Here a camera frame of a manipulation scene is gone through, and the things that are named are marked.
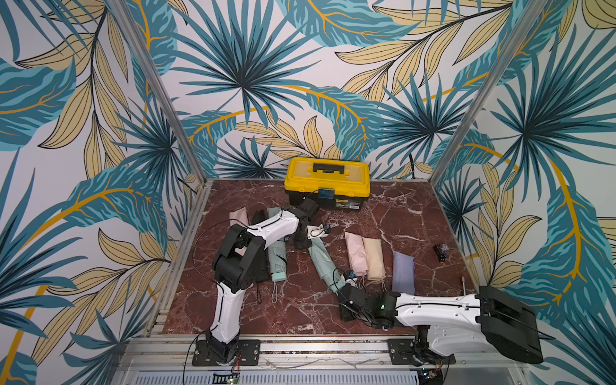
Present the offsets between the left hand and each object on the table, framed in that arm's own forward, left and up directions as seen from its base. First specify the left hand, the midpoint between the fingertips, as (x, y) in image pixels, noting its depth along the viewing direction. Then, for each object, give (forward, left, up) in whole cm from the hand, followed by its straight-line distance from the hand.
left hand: (299, 240), depth 96 cm
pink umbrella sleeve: (+12, +26, 0) cm, 29 cm away
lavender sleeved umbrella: (-13, -39, 0) cm, 41 cm away
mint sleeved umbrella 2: (-10, -10, 0) cm, 14 cm away
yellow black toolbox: (+21, -21, +14) cm, 32 cm away
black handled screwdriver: (-13, -62, -2) cm, 63 cm away
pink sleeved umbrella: (-7, -22, +1) cm, 23 cm away
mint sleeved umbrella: (-7, +8, +1) cm, 11 cm away
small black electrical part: (-4, -55, +1) cm, 55 cm away
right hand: (-24, -14, -2) cm, 28 cm away
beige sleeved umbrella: (-7, -29, 0) cm, 30 cm away
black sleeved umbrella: (-11, +14, -1) cm, 18 cm away
